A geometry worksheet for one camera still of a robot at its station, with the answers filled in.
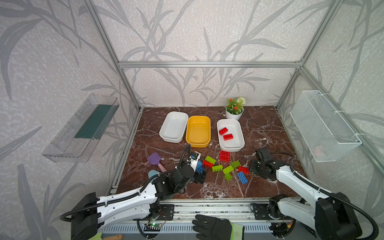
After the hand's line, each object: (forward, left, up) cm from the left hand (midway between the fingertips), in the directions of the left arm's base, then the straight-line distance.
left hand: (203, 161), depth 77 cm
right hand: (+4, -29, -12) cm, 32 cm away
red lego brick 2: (+28, -14, -13) cm, 34 cm away
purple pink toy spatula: (+7, +31, -15) cm, 35 cm away
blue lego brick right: (-5, -22, -12) cm, 26 cm away
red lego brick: (+3, -3, -11) cm, 12 cm away
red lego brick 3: (0, -24, -12) cm, 27 cm away
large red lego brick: (+10, -14, -14) cm, 22 cm away
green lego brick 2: (0, -15, -12) cm, 19 cm away
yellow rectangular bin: (+27, +3, -11) cm, 29 cm away
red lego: (+23, -17, -13) cm, 32 cm away
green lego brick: (+1, -8, -11) cm, 14 cm away
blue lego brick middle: (+2, +2, -13) cm, 13 cm away
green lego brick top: (+7, -5, -13) cm, 15 cm away
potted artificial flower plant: (+37, -21, +1) cm, 43 cm away
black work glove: (-28, -4, -11) cm, 30 cm away
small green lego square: (-4, -14, -13) cm, 19 cm away
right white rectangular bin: (+32, -23, -13) cm, 42 cm away
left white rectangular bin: (+33, +22, -15) cm, 42 cm away
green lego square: (+4, -20, -12) cm, 23 cm away
